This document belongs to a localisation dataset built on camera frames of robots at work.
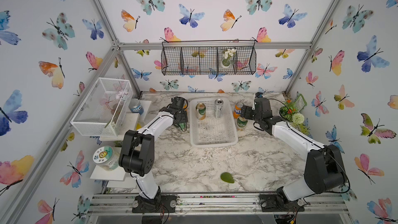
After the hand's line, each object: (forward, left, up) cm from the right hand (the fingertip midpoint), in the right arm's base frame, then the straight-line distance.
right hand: (249, 107), depth 89 cm
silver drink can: (+3, +17, -6) cm, 18 cm away
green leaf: (-34, +12, -17) cm, 40 cm away
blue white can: (-7, +62, +5) cm, 63 cm away
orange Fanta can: (+5, +5, -11) cm, 13 cm away
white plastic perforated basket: (-7, +21, -18) cm, 28 cm away
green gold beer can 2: (+2, +28, -8) cm, 29 cm away
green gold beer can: (-5, +3, -9) cm, 11 cm away
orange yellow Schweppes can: (-8, +35, +8) cm, 36 cm away
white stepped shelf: (-41, +60, -2) cm, 72 cm away
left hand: (-2, +39, -8) cm, 40 cm away
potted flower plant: (0, -23, -4) cm, 24 cm away
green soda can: (-14, +36, -1) cm, 39 cm away
